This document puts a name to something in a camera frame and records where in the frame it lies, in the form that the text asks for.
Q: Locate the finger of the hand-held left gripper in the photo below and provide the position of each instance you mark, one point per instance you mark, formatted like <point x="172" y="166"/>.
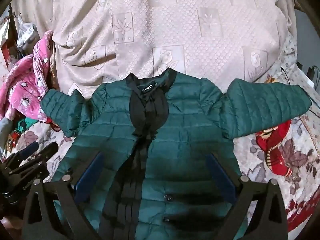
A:
<point x="26" y="151"/>
<point x="42" y="160"/>

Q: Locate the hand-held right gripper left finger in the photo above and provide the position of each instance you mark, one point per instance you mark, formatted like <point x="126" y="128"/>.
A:
<point x="90" y="176"/>

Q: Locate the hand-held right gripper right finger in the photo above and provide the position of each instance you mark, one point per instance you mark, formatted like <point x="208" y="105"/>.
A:
<point x="222" y="177"/>

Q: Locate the dark green puffer jacket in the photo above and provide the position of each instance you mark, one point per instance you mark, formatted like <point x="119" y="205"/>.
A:
<point x="190" y="130"/>

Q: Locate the green cloth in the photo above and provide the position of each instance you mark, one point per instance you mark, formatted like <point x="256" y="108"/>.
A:
<point x="26" y="125"/>

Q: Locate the grey cloth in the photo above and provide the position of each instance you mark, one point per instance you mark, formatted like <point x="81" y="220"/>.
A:
<point x="6" y="132"/>

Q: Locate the red yellow patterned blanket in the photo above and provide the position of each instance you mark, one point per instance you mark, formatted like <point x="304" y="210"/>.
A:
<point x="272" y="150"/>

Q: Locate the pink penguin print blanket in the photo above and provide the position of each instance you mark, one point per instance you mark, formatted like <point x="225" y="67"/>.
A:
<point x="25" y="92"/>

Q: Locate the clear plastic bag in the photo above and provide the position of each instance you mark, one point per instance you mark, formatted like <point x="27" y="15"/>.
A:
<point x="26" y="35"/>

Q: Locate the beige embossed bedspread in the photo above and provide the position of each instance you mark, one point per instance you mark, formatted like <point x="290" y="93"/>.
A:
<point x="175" y="17"/>

